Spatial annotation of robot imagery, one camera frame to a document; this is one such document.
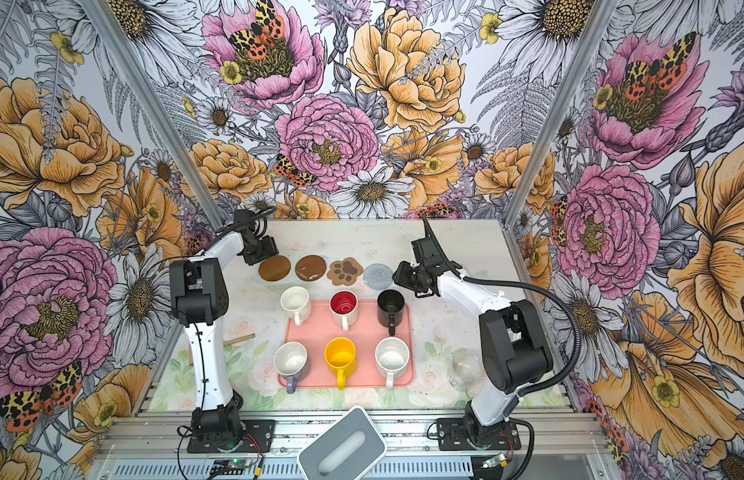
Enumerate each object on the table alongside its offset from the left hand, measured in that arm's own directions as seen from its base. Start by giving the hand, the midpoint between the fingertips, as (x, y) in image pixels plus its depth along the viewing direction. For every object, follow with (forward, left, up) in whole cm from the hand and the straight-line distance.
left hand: (270, 259), depth 108 cm
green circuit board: (-60, -3, -2) cm, 60 cm away
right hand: (-17, -44, +8) cm, 48 cm away
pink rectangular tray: (-27, -34, -4) cm, 44 cm away
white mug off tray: (-21, -13, +4) cm, 25 cm away
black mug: (-22, -42, +2) cm, 47 cm away
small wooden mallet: (-28, +2, -3) cm, 28 cm away
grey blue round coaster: (-7, -38, -1) cm, 39 cm away
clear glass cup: (-39, -62, -2) cm, 74 cm away
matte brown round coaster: (-4, -2, 0) cm, 5 cm away
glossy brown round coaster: (-2, -14, -3) cm, 14 cm away
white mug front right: (-35, -42, -2) cm, 55 cm away
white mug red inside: (-20, -27, +1) cm, 34 cm away
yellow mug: (-35, -27, -1) cm, 44 cm away
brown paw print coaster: (-5, -26, -1) cm, 27 cm away
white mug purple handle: (-36, -13, 0) cm, 39 cm away
